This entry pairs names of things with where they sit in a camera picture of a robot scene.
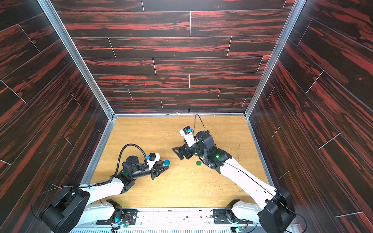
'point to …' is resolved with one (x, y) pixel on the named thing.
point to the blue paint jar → (166, 162)
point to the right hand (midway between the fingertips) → (182, 142)
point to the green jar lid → (198, 163)
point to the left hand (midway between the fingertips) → (167, 165)
